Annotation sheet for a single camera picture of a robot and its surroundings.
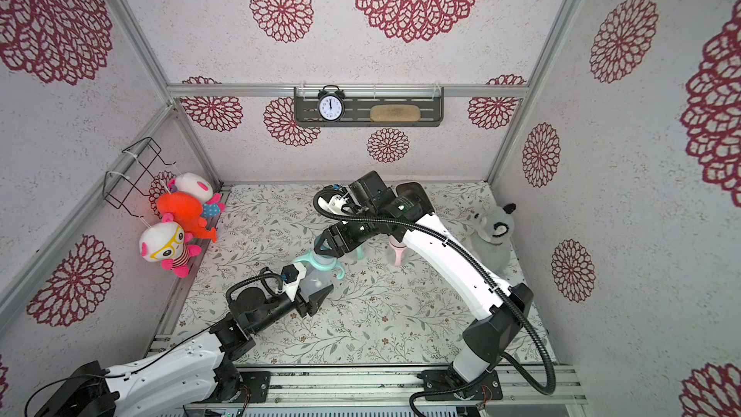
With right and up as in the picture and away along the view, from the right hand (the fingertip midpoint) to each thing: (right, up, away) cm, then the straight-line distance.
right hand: (324, 241), depth 67 cm
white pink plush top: (-45, +15, +27) cm, 55 cm away
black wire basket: (-54, +20, +11) cm, 58 cm away
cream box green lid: (+29, +16, +42) cm, 54 cm away
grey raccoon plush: (+47, -1, +18) cm, 50 cm away
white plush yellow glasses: (-46, -2, +14) cm, 48 cm away
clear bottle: (-4, -11, +9) cm, 15 cm away
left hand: (-2, -10, +9) cm, 14 cm away
